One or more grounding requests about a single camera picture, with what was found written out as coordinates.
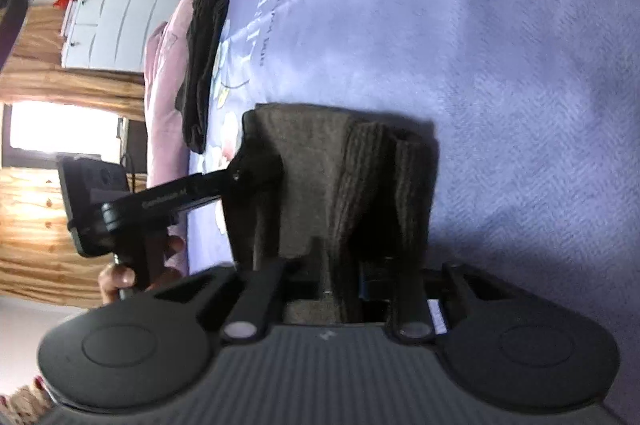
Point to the person's left hand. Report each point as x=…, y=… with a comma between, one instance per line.
x=117, y=277

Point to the purple floral bed sheet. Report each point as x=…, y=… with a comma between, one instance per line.
x=475, y=55

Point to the bright window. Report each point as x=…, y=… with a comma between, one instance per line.
x=60, y=130

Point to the white drawer cabinet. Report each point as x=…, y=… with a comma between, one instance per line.
x=120, y=27

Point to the black folded pants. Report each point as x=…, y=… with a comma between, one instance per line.
x=200, y=60

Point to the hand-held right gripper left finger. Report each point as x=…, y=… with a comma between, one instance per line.
x=260, y=295

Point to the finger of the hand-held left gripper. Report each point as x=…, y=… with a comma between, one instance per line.
x=252, y=175

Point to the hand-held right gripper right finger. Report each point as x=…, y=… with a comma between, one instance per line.
x=407, y=295

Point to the pink quilt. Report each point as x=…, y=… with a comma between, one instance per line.
x=162, y=105

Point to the dark brown pants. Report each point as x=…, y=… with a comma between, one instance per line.
x=320, y=185

